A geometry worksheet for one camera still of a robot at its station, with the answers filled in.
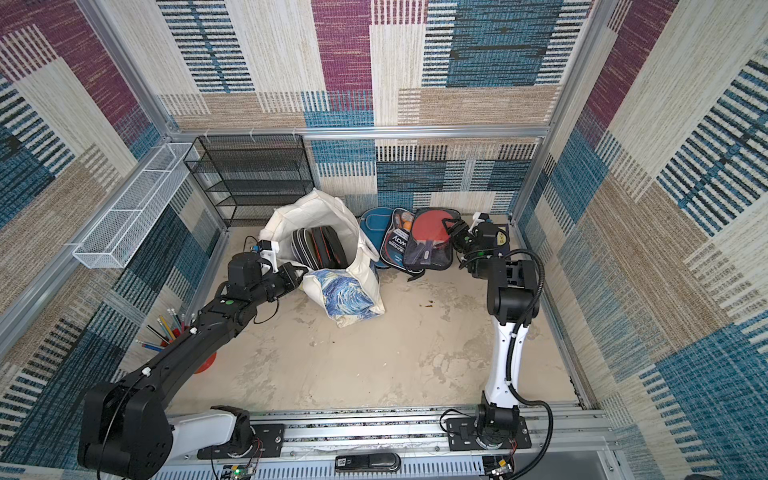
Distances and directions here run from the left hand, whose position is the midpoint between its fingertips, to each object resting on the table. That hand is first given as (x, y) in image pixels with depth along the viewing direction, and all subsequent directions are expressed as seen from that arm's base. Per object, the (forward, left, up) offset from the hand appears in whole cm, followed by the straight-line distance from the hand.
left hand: (309, 268), depth 83 cm
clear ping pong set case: (+20, -24, -13) cm, 34 cm away
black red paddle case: (+10, -3, -3) cm, 11 cm away
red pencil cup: (-14, +35, -9) cm, 38 cm away
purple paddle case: (+7, +3, 0) cm, 8 cm away
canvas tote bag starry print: (-6, -10, -5) cm, 12 cm away
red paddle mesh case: (+17, -36, -11) cm, 41 cm away
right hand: (+25, -42, -9) cm, 50 cm away
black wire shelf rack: (+40, +28, 0) cm, 49 cm away
